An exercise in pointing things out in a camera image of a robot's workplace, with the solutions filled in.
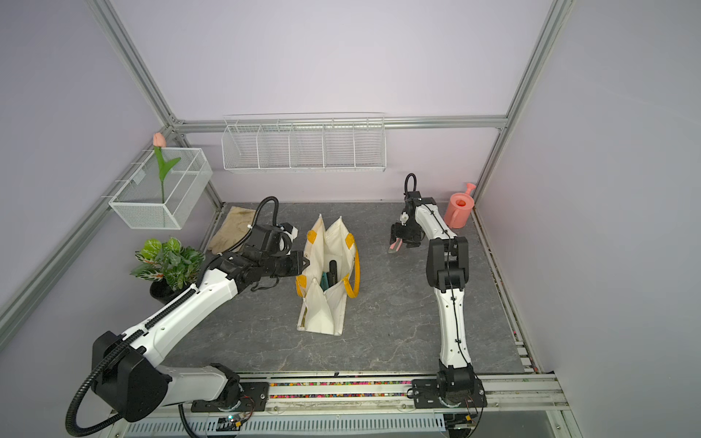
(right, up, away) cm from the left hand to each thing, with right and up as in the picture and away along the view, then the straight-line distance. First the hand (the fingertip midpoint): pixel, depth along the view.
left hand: (309, 264), depth 79 cm
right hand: (+30, +6, +27) cm, 41 cm away
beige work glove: (-38, +11, +33) cm, 52 cm away
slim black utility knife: (+5, -6, +17) cm, 19 cm away
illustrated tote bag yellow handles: (+2, -15, +5) cm, 16 cm away
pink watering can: (+53, +18, +25) cm, 61 cm away
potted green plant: (-38, 0, -4) cm, 38 cm away
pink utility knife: (+29, +4, +26) cm, 39 cm away
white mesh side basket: (-48, +18, -2) cm, 52 cm away
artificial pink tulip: (-46, +29, +5) cm, 55 cm away
